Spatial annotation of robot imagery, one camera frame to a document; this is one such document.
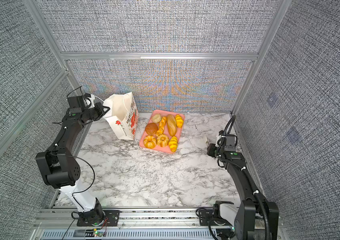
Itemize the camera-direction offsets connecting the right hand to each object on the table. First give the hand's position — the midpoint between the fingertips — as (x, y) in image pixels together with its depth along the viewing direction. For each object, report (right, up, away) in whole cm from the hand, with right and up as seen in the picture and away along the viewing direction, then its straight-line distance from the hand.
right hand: (210, 147), depth 86 cm
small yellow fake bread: (-28, +3, +15) cm, 32 cm away
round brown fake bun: (-36, +11, +18) cm, 42 cm away
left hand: (-58, +23, +2) cm, 63 cm away
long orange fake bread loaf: (-22, +13, +21) cm, 33 cm away
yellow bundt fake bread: (-36, +2, +12) cm, 38 cm away
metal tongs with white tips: (0, +3, +6) cm, 6 cm away
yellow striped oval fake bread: (-16, +16, +25) cm, 34 cm away
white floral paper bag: (-47, +18, -8) cm, 51 cm away
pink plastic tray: (-25, -3, +13) cm, 29 cm away
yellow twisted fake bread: (-29, +13, +23) cm, 39 cm away
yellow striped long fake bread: (-21, +1, +12) cm, 24 cm away
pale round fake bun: (-33, +18, +24) cm, 45 cm away
